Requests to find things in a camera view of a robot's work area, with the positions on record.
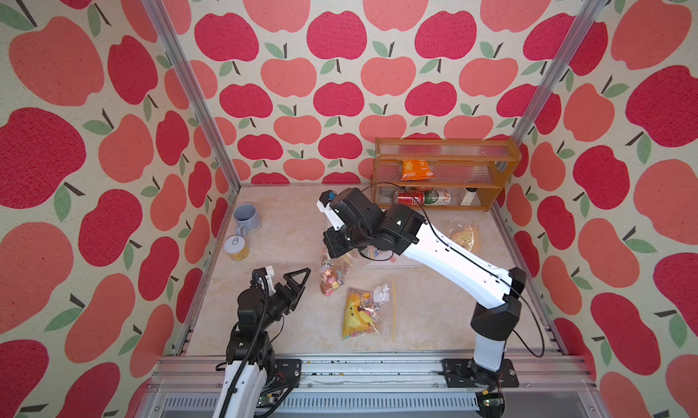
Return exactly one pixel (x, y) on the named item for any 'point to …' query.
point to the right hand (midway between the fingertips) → (325, 244)
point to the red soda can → (401, 197)
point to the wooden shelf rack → (435, 173)
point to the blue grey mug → (246, 215)
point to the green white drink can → (437, 197)
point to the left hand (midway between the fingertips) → (309, 285)
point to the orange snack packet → (415, 169)
